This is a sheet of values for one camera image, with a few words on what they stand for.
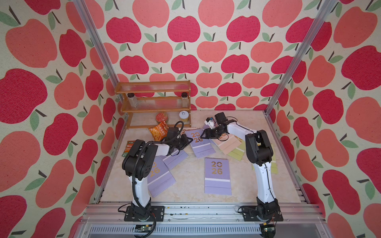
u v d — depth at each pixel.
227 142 0.98
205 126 1.00
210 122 0.98
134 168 0.49
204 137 0.96
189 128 1.08
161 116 1.13
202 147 0.98
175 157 0.93
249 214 0.73
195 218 0.73
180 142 0.87
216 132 0.91
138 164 0.49
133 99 0.98
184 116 1.11
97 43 0.82
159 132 1.02
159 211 0.75
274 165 0.92
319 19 0.73
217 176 0.87
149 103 1.19
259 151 0.60
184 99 0.98
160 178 0.86
